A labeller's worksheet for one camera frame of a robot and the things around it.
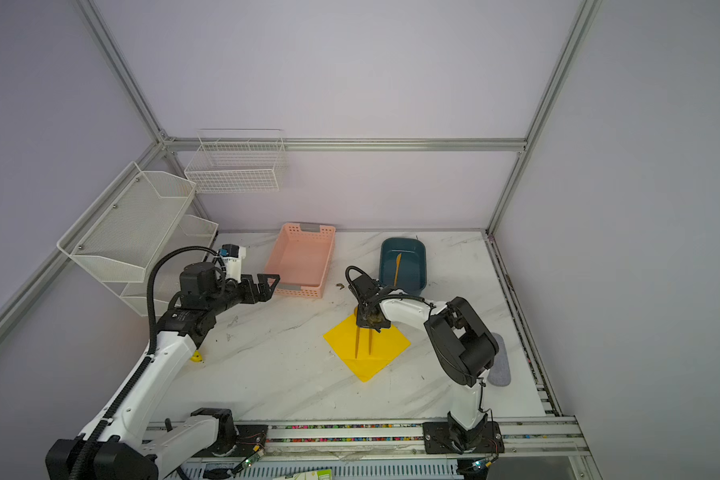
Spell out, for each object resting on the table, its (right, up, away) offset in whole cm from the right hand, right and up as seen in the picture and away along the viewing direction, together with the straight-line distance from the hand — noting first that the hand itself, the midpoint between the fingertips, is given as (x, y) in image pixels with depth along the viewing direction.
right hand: (365, 320), depth 94 cm
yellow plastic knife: (+2, -6, -4) cm, 7 cm away
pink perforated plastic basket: (-25, +21, +21) cm, 39 cm away
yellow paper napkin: (+1, -8, -6) cm, 10 cm away
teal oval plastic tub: (+14, +18, +17) cm, 28 cm away
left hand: (-27, +14, -16) cm, 34 cm away
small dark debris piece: (-9, +10, +10) cm, 17 cm away
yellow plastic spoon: (-2, +1, -9) cm, 9 cm away
